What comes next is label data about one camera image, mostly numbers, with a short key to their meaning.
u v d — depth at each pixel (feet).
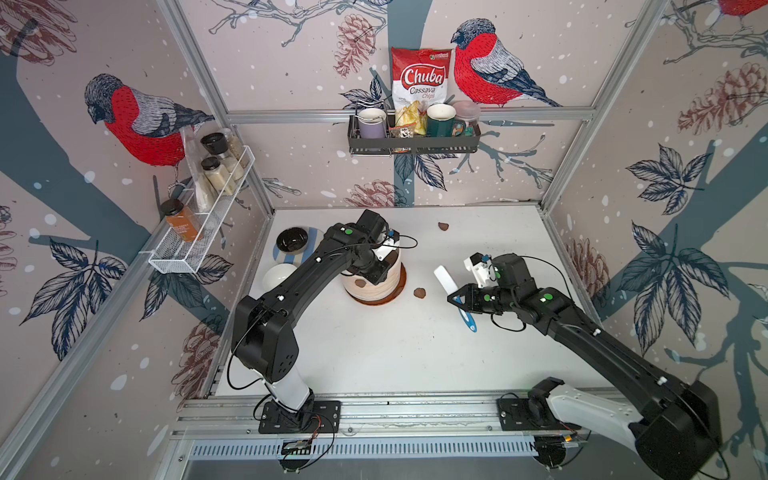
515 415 2.38
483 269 2.35
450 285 2.53
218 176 2.50
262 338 1.43
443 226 3.77
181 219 2.15
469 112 2.78
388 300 3.04
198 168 2.45
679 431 1.21
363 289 2.76
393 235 2.50
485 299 2.18
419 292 3.20
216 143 2.60
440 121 2.64
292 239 3.45
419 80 2.56
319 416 2.39
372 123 2.66
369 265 2.29
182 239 2.15
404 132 2.79
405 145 2.87
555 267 2.19
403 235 2.54
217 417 2.44
